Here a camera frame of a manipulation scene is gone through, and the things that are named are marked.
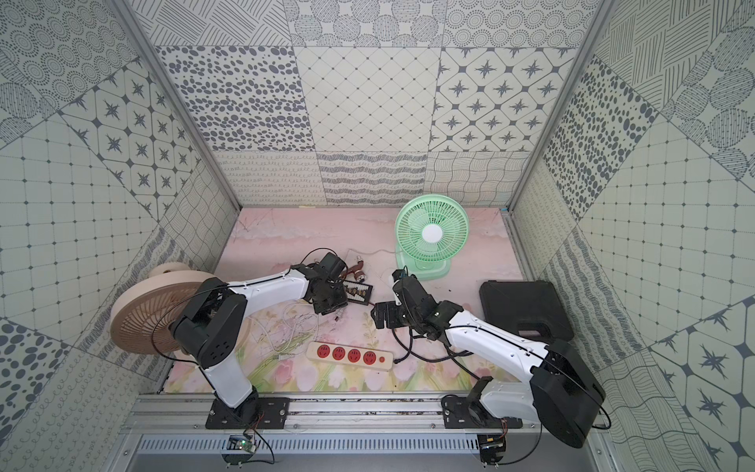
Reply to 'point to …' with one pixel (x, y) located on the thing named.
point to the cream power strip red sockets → (371, 358)
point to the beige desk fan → (144, 313)
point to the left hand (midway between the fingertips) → (345, 299)
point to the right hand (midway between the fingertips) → (387, 314)
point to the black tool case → (532, 309)
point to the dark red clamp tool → (358, 270)
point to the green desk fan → (431, 230)
